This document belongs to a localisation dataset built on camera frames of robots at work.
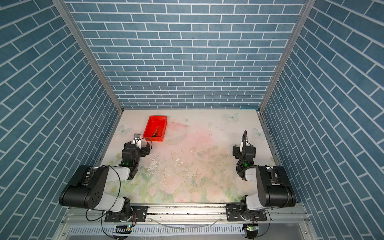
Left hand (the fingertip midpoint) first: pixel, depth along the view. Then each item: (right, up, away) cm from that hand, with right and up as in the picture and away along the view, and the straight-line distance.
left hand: (139, 141), depth 92 cm
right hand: (+65, -1, +1) cm, 65 cm away
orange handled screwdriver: (+7, +4, +10) cm, 13 cm away
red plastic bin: (+6, +7, +14) cm, 17 cm away
